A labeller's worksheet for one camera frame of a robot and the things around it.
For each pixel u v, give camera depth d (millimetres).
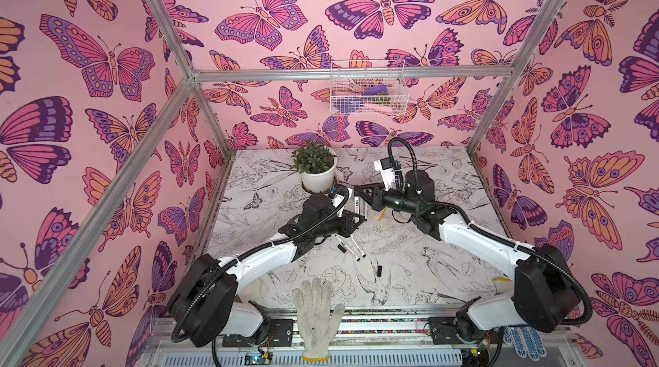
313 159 925
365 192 756
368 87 953
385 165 697
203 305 416
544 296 417
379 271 853
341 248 898
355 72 937
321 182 951
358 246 898
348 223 700
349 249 895
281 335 736
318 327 745
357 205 765
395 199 688
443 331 730
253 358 718
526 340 715
